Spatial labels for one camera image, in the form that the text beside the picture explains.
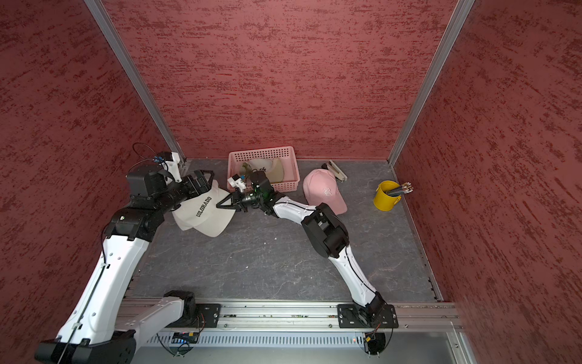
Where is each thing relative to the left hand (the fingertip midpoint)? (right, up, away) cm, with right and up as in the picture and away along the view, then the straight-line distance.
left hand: (202, 181), depth 70 cm
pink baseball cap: (+41, -2, +33) cm, 53 cm away
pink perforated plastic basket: (+24, +14, +52) cm, 59 cm away
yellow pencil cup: (+69, -9, +30) cm, 76 cm away
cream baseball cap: (-4, -11, +8) cm, 14 cm away
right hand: (+1, -10, +12) cm, 15 cm away
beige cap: (+17, +7, +44) cm, 48 cm away
